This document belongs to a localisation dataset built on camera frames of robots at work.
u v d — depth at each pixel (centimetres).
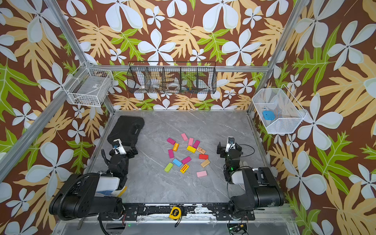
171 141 101
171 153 96
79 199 43
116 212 65
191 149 96
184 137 104
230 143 76
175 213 72
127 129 103
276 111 84
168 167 89
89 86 86
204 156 96
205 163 91
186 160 93
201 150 96
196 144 101
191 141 101
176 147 98
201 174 87
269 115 82
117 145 74
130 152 80
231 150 77
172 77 97
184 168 88
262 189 44
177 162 91
